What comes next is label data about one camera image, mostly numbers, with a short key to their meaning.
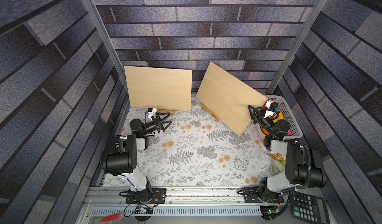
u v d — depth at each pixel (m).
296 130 0.90
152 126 0.77
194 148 0.90
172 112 1.04
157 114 0.76
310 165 0.41
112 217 0.68
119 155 0.52
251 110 0.79
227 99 0.90
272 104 0.70
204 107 1.07
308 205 0.70
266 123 0.74
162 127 0.78
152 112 0.83
